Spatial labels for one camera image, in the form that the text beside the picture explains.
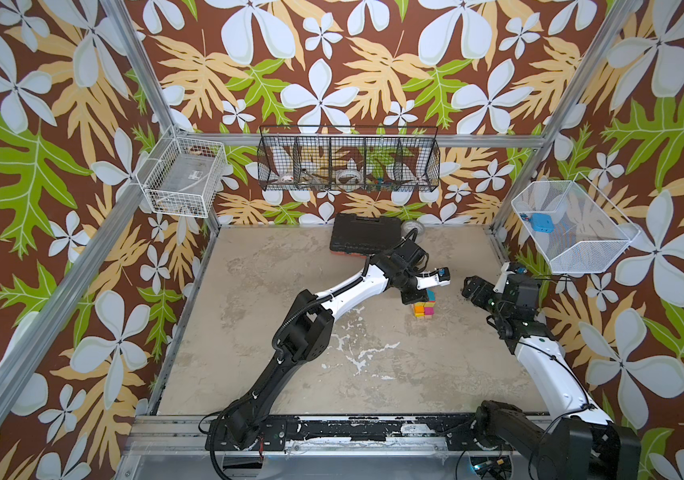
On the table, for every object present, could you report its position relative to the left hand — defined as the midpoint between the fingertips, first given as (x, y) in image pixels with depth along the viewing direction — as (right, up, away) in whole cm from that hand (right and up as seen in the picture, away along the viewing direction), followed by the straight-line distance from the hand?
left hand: (425, 287), depth 90 cm
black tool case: (-17, +17, +26) cm, 36 cm away
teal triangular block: (+5, -4, +9) cm, 11 cm away
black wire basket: (-25, +42, +9) cm, 50 cm away
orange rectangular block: (-1, -7, +3) cm, 8 cm away
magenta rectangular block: (+2, -8, +3) cm, 9 cm away
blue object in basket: (+34, +20, -3) cm, 39 cm away
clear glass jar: (+2, +22, +29) cm, 36 cm away
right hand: (+13, +2, -6) cm, 14 cm away
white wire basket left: (-73, +33, -3) cm, 80 cm away
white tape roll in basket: (-23, +36, +9) cm, 44 cm away
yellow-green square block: (-1, -6, +3) cm, 7 cm away
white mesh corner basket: (+40, +15, -11) cm, 44 cm away
